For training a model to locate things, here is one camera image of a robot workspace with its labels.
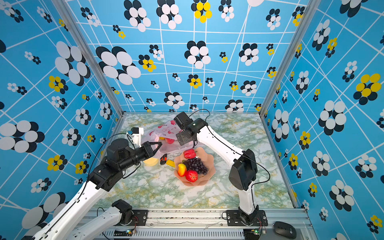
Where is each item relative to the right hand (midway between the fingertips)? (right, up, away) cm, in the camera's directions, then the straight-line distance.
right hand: (190, 135), depth 85 cm
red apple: (+1, -22, -4) cm, 22 cm away
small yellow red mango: (-5, -19, -4) cm, 20 cm away
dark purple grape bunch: (+3, -17, +1) cm, 17 cm away
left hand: (-12, -3, -18) cm, 22 cm away
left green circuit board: (-33, -47, -13) cm, 59 cm away
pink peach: (-15, -5, +15) cm, 21 cm away
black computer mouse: (+45, -44, -16) cm, 65 cm away
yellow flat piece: (-13, -18, +7) cm, 23 cm away
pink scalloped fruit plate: (+11, -16, +6) cm, 21 cm away
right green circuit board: (+30, -47, -14) cm, 57 cm away
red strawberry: (-1, -11, +3) cm, 12 cm away
